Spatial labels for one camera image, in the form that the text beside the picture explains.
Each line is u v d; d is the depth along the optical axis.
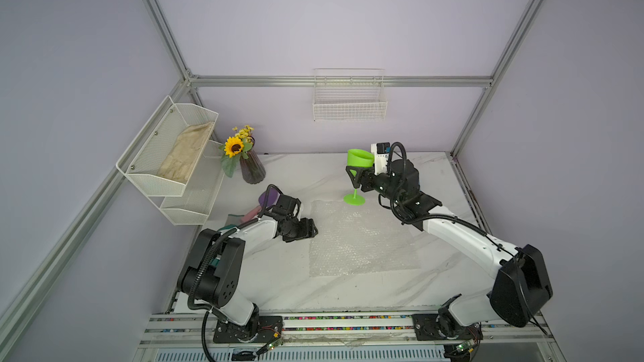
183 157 0.79
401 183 0.58
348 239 0.94
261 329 0.73
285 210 0.74
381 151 0.66
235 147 0.91
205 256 0.93
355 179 0.71
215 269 0.45
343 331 0.75
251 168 1.04
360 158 0.73
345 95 0.98
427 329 0.73
